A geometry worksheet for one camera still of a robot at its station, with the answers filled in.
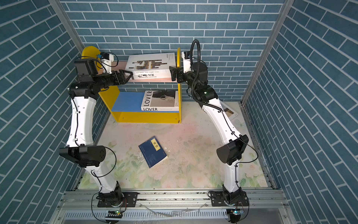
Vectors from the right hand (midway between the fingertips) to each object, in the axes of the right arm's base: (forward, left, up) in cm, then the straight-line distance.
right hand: (176, 63), depth 70 cm
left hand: (-5, +25, -3) cm, 25 cm away
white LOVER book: (+4, +14, -30) cm, 34 cm away
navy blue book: (-26, +15, -49) cm, 58 cm away
